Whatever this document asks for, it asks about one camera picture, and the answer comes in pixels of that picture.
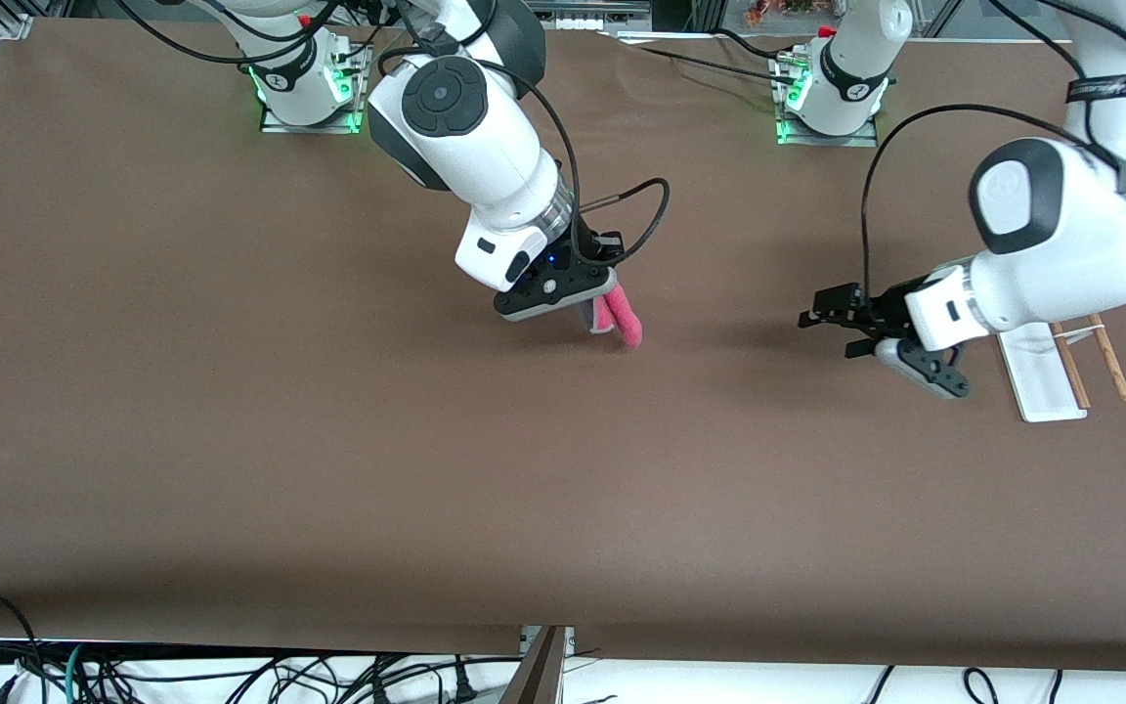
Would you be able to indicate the white rack base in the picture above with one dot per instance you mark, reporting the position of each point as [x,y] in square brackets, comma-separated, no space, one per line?
[1042,381]

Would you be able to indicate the aluminium frame post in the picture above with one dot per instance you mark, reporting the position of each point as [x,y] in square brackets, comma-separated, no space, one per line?
[14,26]

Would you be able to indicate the metal base plate right arm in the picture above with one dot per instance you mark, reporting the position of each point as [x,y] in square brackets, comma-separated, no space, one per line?
[275,122]

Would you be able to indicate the grey and pink microfibre towel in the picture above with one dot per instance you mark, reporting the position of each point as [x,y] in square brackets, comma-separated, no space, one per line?
[627,323]

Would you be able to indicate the white power strip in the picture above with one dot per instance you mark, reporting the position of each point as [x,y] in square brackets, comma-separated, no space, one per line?
[578,22]

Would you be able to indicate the metal base plate left arm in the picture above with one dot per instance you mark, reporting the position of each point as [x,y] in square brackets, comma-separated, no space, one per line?
[856,140]

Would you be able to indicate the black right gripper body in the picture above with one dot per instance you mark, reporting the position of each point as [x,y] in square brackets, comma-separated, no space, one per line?
[590,250]

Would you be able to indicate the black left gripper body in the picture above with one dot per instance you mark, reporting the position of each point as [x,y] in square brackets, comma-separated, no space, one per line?
[887,309]

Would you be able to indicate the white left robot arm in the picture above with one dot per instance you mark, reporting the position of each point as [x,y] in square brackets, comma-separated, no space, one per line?
[1052,249]

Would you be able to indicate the wooden rack rod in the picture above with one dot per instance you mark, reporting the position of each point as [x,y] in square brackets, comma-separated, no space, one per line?
[1110,362]
[1073,376]

